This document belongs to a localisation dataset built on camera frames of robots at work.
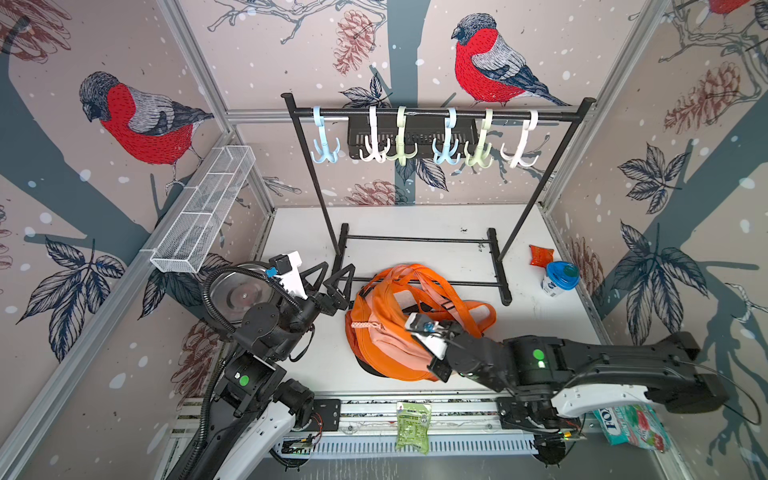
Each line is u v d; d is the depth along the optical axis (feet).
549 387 1.39
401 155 2.27
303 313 1.75
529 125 1.99
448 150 2.23
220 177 2.88
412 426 2.34
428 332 1.63
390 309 2.16
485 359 1.35
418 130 2.12
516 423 2.37
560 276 2.95
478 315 2.97
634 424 2.27
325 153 2.27
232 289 2.55
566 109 1.99
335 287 1.74
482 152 2.19
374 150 2.25
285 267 1.72
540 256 3.37
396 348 2.43
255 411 1.48
